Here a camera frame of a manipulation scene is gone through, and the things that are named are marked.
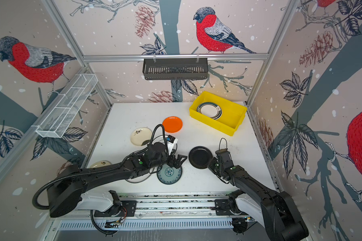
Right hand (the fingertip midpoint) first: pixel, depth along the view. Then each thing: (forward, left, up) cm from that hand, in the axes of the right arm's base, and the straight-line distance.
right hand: (207, 161), depth 88 cm
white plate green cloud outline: (+16, +31, -1) cm, 35 cm away
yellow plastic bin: (+33, -20, +2) cm, 39 cm away
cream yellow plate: (-4, +64, +1) cm, 64 cm away
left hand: (-1, +14, +13) cm, 19 cm away
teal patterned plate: (-9, +22, -2) cm, 24 cm away
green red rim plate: (+42, -5, +1) cm, 43 cm away
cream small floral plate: (+17, +45, 0) cm, 48 cm away
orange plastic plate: (+28, +24, 0) cm, 37 cm away
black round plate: (+2, +5, +1) cm, 5 cm away
